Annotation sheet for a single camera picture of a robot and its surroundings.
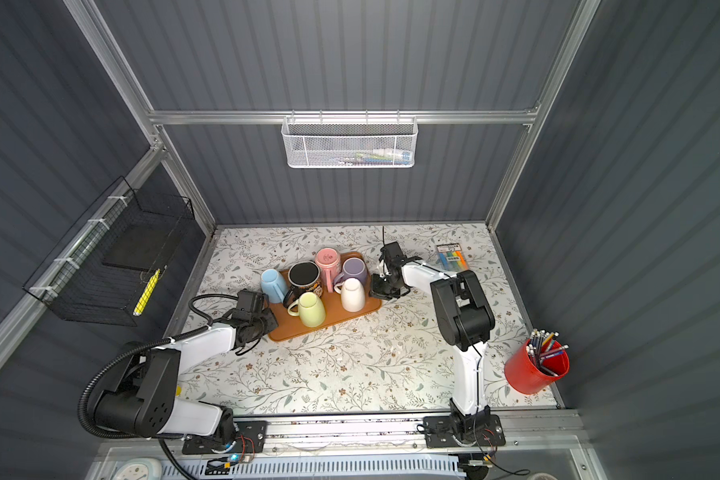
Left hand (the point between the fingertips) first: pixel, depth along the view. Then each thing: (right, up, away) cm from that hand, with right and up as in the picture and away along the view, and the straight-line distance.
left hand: (272, 320), depth 94 cm
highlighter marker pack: (+61, +19, +15) cm, 66 cm away
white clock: (-22, -28, -26) cm, 44 cm away
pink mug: (+18, +17, +1) cm, 25 cm away
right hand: (+33, +7, +6) cm, 34 cm away
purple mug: (+26, +17, +3) cm, 31 cm away
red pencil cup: (+73, -7, -19) cm, 76 cm away
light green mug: (+13, +5, -7) cm, 16 cm away
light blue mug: (+1, +11, -2) cm, 11 cm away
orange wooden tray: (+6, -1, -3) cm, 7 cm away
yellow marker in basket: (-21, +12, -25) cm, 35 cm away
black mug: (+10, +14, -2) cm, 17 cm away
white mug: (+26, +8, -2) cm, 27 cm away
